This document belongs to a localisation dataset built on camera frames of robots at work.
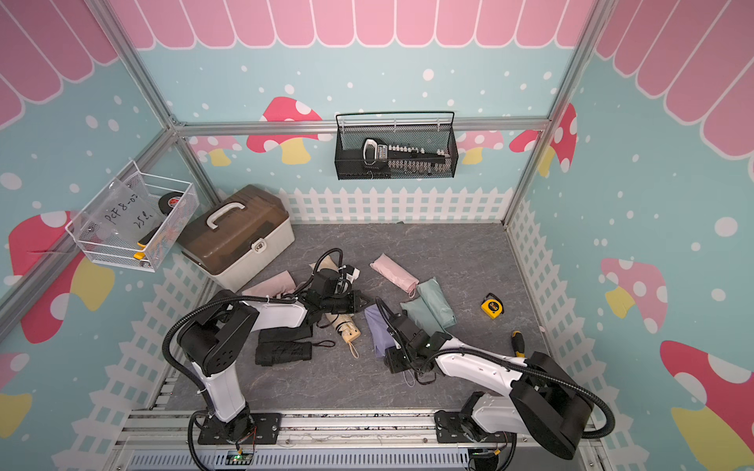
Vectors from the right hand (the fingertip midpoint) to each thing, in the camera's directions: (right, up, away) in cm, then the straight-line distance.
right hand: (391, 360), depth 84 cm
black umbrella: (-31, +4, +1) cm, 31 cm away
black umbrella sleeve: (-33, +6, +6) cm, 34 cm away
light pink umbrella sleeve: (-40, +20, +16) cm, 47 cm away
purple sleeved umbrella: (-4, +7, +4) cm, 9 cm away
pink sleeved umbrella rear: (+2, +24, +17) cm, 29 cm away
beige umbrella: (-13, +8, +3) cm, 16 cm away
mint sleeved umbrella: (+15, +15, +10) cm, 24 cm away
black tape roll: (-61, +45, -5) cm, 76 cm away
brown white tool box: (-47, +36, +5) cm, 60 cm away
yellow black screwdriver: (+38, +3, +3) cm, 39 cm away
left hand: (-6, +14, +7) cm, 17 cm away
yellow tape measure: (+33, +14, +10) cm, 37 cm away
